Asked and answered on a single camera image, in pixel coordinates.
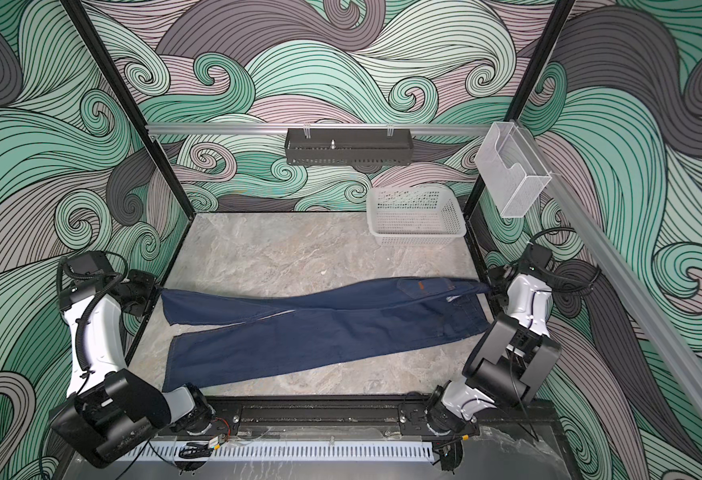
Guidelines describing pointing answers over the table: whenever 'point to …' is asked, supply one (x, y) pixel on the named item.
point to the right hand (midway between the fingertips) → (490, 278)
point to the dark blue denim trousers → (228, 337)
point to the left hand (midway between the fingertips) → (160, 281)
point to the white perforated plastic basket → (415, 216)
